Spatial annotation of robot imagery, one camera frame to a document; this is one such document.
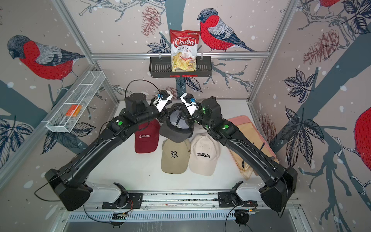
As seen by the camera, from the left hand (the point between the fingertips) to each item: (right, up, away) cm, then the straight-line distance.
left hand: (175, 101), depth 66 cm
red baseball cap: (-21, -23, +26) cm, 41 cm away
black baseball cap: (-1, -14, +15) cm, 21 cm away
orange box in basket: (-50, -4, +3) cm, 50 cm away
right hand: (+3, -2, +2) cm, 4 cm away
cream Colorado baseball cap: (+16, -29, +18) cm, 38 cm away
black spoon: (+39, -36, +18) cm, 55 cm away
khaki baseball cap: (-2, -31, +18) cm, 36 cm away
